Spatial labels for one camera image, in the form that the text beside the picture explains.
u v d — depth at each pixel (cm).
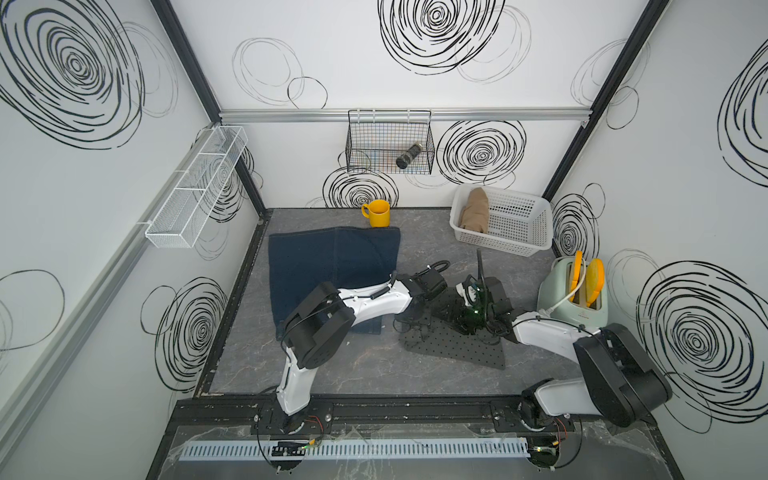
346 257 105
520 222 116
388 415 75
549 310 78
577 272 75
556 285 81
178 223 71
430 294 71
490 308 71
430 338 85
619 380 44
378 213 108
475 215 111
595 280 75
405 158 89
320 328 49
